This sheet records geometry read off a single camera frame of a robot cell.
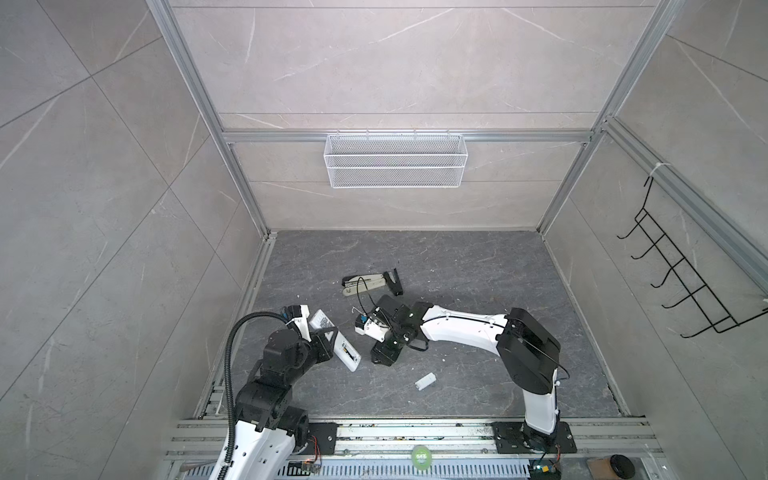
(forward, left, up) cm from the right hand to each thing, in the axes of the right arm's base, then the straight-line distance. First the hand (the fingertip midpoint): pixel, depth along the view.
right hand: (378, 350), depth 86 cm
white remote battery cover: (-8, -13, -3) cm, 16 cm away
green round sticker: (-26, -10, -3) cm, 28 cm away
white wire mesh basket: (+54, -7, +29) cm, 61 cm away
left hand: (+1, +11, +15) cm, 18 cm away
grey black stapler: (+24, +4, 0) cm, 25 cm away
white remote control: (-5, +8, +11) cm, 15 cm away
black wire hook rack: (0, -70, +29) cm, 76 cm away
